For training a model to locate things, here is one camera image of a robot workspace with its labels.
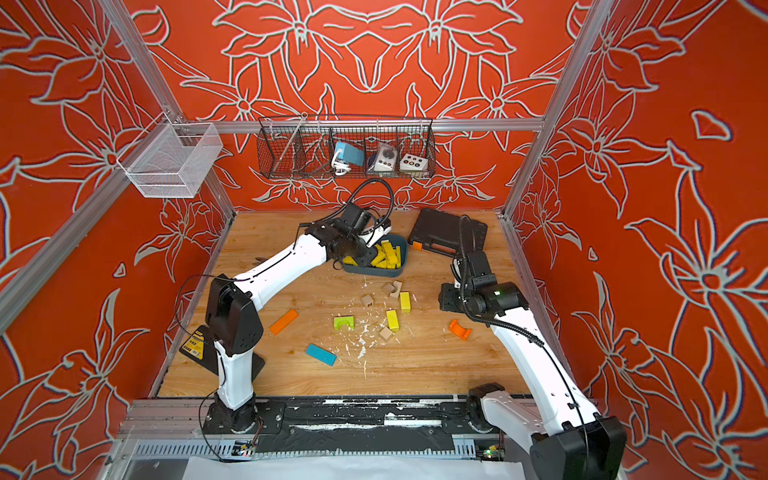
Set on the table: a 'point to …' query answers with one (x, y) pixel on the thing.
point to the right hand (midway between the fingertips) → (441, 296)
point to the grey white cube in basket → (386, 158)
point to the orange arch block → (459, 330)
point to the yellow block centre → (392, 319)
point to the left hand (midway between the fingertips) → (372, 246)
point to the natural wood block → (393, 290)
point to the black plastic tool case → (438, 233)
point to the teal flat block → (321, 354)
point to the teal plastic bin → (370, 271)
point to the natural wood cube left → (367, 299)
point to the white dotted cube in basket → (413, 163)
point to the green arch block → (349, 319)
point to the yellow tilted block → (405, 302)
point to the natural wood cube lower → (386, 332)
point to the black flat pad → (201, 347)
